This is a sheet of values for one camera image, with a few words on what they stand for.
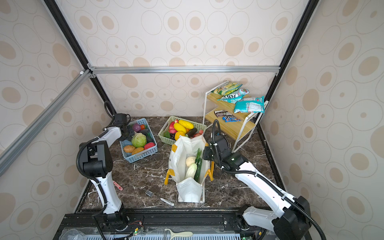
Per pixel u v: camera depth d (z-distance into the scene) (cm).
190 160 91
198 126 109
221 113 99
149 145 97
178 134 98
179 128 105
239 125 96
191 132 106
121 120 80
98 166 55
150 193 83
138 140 95
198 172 87
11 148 52
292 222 38
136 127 104
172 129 107
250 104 75
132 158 92
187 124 106
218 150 56
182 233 71
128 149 94
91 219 66
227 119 96
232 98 79
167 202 80
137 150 94
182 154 87
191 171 85
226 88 81
